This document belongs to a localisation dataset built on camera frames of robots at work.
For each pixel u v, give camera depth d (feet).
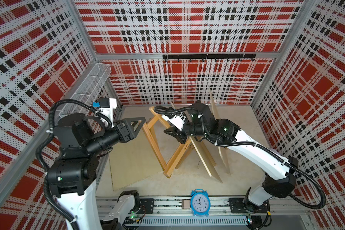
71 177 0.96
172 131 1.73
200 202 2.40
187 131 1.70
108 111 1.36
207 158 2.82
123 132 1.32
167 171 1.71
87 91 2.59
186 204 2.41
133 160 2.97
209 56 2.93
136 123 1.66
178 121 1.67
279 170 1.31
